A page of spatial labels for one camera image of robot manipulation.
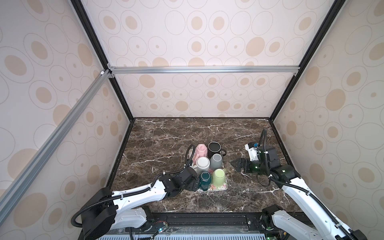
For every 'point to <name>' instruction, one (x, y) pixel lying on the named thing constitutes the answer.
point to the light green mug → (218, 177)
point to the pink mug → (201, 151)
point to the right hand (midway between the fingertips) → (238, 162)
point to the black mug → (214, 147)
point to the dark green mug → (205, 180)
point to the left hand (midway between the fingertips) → (195, 178)
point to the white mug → (202, 165)
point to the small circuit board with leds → (164, 228)
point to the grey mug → (216, 162)
